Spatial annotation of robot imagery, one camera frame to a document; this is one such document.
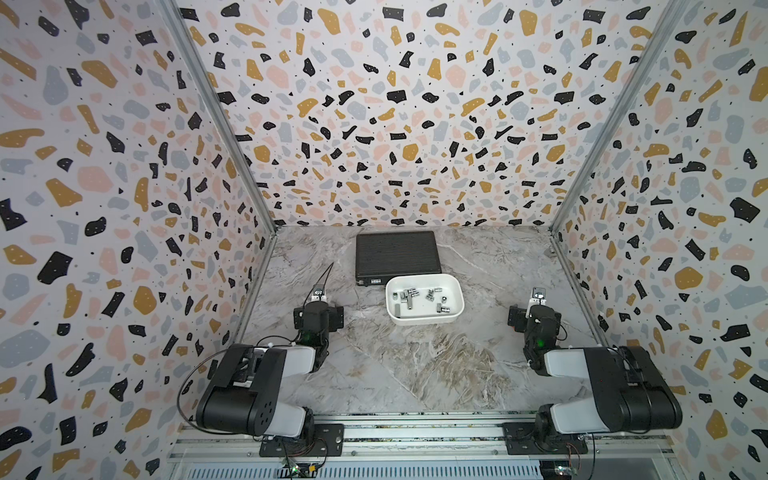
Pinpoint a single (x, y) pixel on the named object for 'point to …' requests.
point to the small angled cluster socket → (415, 294)
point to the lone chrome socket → (438, 290)
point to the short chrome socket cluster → (395, 295)
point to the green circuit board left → (301, 470)
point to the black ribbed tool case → (381, 255)
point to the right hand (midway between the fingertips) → (535, 306)
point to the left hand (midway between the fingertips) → (322, 305)
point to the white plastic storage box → (424, 299)
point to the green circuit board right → (561, 470)
